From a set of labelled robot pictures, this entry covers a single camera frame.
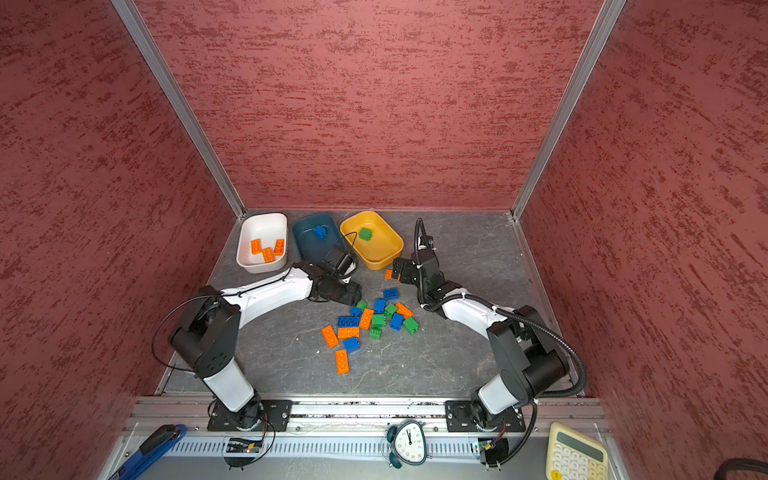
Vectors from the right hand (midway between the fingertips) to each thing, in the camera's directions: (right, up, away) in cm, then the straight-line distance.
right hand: (404, 267), depth 91 cm
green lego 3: (-8, -16, -2) cm, 18 cm away
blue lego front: (-16, -22, -5) cm, 28 cm away
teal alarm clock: (-1, -38, -24) cm, 45 cm away
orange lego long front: (-18, -26, -9) cm, 33 cm away
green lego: (-13, -11, -3) cm, 17 cm away
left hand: (-17, -10, -1) cm, 20 cm away
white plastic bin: (-53, +8, +19) cm, 57 cm away
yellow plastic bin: (-11, +8, +21) cm, 25 cm away
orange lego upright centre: (-12, -16, 0) cm, 20 cm away
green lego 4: (+2, -17, -3) cm, 18 cm away
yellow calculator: (+38, -42, -24) cm, 61 cm away
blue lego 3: (-8, -13, +3) cm, 15 cm away
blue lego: (-4, -9, +6) cm, 12 cm away
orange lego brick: (-54, +6, +16) cm, 57 cm away
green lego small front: (-9, -19, -5) cm, 22 cm away
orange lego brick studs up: (-48, +3, +12) cm, 50 cm away
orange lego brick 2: (-45, +6, +16) cm, 48 cm away
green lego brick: (-14, +11, +21) cm, 27 cm away
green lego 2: (-4, -14, 0) cm, 14 cm away
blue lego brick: (-31, +12, +20) cm, 39 cm away
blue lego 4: (-2, -16, -4) cm, 16 cm away
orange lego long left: (-22, -21, -4) cm, 31 cm away
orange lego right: (-1, -13, +1) cm, 13 cm away
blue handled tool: (-59, -40, -24) cm, 76 cm away
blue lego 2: (-15, -14, -1) cm, 21 cm away
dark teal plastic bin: (-33, +10, +21) cm, 40 cm away
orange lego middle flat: (-18, -19, -4) cm, 27 cm away
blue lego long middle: (-17, -17, -2) cm, 24 cm away
